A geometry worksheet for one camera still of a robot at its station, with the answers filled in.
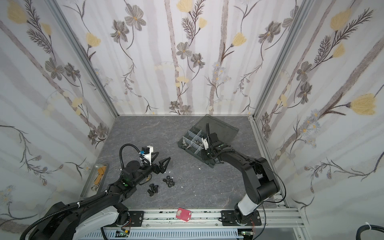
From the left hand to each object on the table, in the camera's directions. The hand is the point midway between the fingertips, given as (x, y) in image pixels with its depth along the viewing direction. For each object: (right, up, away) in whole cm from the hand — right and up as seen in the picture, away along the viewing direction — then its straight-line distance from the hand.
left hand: (165, 155), depth 80 cm
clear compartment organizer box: (+14, +5, +21) cm, 26 cm away
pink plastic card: (+10, -30, -5) cm, 32 cm away
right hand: (+22, 0, +12) cm, 25 cm away
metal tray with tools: (-43, -18, +6) cm, 47 cm away
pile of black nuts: (+1, -17, +7) cm, 19 cm away
